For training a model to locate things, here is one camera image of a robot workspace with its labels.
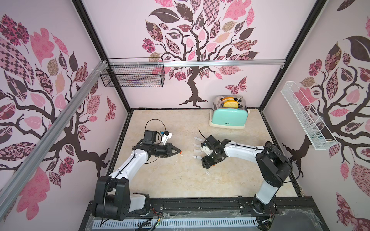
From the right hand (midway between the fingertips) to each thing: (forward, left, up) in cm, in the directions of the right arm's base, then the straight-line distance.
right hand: (208, 164), depth 89 cm
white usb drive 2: (+10, +7, 0) cm, 12 cm away
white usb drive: (+13, +7, +1) cm, 15 cm away
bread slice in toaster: (+36, -17, +19) cm, 44 cm away
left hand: (+1, +18, +13) cm, 22 cm away
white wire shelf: (+14, -56, +25) cm, 62 cm away
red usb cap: (+2, +17, +14) cm, 22 cm away
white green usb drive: (+20, +7, +1) cm, 21 cm away
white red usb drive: (+5, +7, 0) cm, 8 cm away
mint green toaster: (+32, -18, +8) cm, 37 cm away
